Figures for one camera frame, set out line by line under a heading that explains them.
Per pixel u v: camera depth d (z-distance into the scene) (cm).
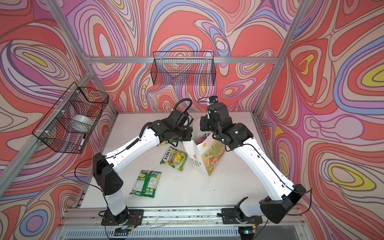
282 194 38
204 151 72
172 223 73
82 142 73
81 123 70
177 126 61
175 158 91
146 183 82
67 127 74
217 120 48
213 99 57
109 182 51
